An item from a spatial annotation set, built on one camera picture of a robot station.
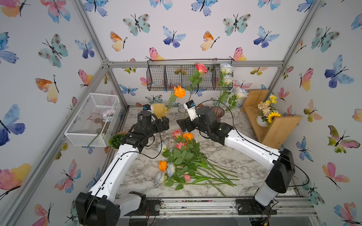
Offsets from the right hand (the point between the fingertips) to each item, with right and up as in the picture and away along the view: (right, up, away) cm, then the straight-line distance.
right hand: (186, 116), depth 74 cm
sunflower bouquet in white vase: (+49, +3, +13) cm, 51 cm away
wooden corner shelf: (+52, -8, +8) cm, 54 cm away
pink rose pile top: (-6, -10, +22) cm, 25 cm away
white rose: (-9, -30, +9) cm, 33 cm away
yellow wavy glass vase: (-18, +4, +20) cm, 27 cm away
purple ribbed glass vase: (+21, +3, +19) cm, 29 cm away
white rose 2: (-15, -35, +5) cm, 38 cm away
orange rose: (-14, -29, +11) cm, 34 cm away
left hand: (-12, -1, +4) cm, 13 cm away
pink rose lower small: (+1, -35, +9) cm, 36 cm away
